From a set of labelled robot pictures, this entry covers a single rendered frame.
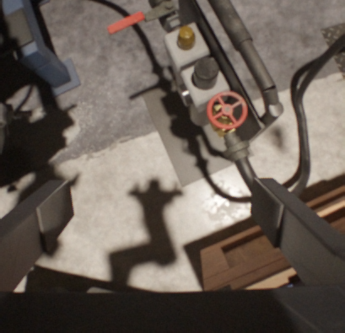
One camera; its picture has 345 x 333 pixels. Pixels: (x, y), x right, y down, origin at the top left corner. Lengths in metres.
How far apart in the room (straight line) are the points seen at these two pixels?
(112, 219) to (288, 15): 1.11
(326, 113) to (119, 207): 0.89
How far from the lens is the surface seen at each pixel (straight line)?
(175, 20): 0.61
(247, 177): 0.49
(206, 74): 0.47
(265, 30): 1.18
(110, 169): 0.99
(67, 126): 1.10
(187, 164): 0.92
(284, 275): 0.51
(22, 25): 1.05
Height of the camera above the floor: 0.93
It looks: 81 degrees down
